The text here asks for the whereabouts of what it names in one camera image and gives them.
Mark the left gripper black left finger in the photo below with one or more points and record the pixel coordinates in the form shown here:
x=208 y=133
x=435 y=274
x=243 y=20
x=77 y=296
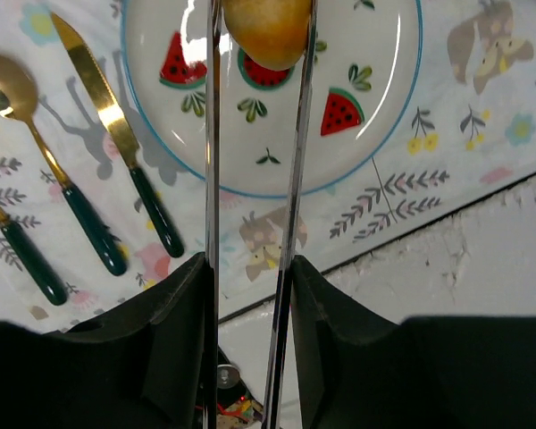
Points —
x=135 y=366

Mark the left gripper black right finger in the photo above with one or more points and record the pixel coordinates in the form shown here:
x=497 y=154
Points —
x=356 y=369

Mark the silver metal tongs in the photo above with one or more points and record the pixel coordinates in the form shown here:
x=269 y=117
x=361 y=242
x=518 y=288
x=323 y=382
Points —
x=280 y=322

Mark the small striped bread loaf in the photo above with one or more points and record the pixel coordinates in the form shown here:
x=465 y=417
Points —
x=273 y=33

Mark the floral printed placemat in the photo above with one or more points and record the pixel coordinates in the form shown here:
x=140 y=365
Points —
x=469 y=129

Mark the white watermelon pattern plate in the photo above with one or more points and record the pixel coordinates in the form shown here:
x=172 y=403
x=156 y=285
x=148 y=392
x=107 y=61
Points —
x=366 y=61

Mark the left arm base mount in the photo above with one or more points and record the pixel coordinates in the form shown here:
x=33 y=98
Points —
x=236 y=405

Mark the gold knife green handle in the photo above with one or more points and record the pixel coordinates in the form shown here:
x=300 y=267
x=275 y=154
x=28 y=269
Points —
x=116 y=124

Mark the gold fork green handle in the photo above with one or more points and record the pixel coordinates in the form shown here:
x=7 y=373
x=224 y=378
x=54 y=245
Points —
x=36 y=265

